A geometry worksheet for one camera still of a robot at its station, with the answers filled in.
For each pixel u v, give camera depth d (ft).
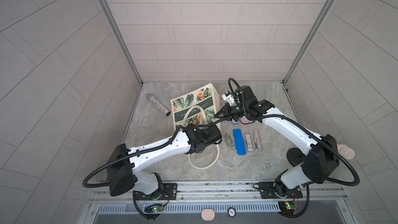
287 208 2.23
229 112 2.19
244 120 2.06
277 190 2.10
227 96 2.40
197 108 2.75
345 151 1.74
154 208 2.15
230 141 2.84
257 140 2.84
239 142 2.84
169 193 2.31
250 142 2.79
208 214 2.12
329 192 2.38
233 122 2.27
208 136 1.83
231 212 2.19
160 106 3.24
